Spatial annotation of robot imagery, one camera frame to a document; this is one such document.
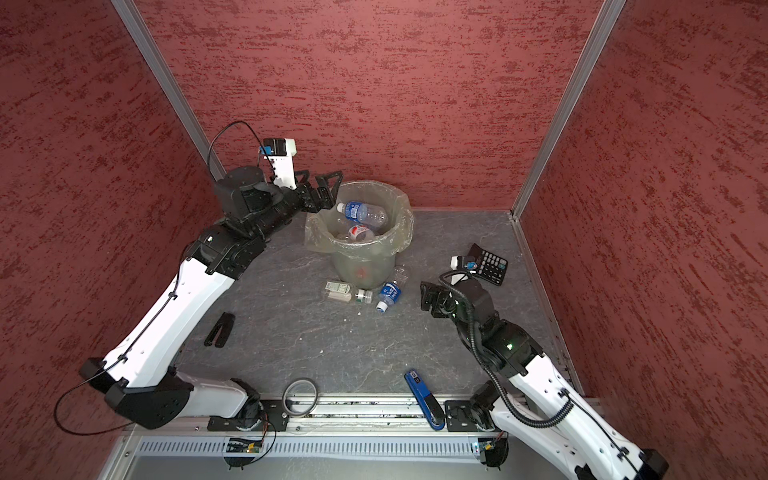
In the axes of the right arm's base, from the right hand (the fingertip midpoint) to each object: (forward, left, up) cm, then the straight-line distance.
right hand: (434, 292), depth 72 cm
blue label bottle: (+30, +18, -1) cm, 35 cm away
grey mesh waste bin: (+15, +17, -8) cm, 24 cm away
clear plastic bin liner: (+19, +28, +3) cm, 34 cm away
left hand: (+15, +24, +24) cm, 37 cm away
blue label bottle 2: (+11, +11, -17) cm, 23 cm away
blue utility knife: (-20, +2, -18) cm, 27 cm away
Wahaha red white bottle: (+22, +19, -1) cm, 29 cm away
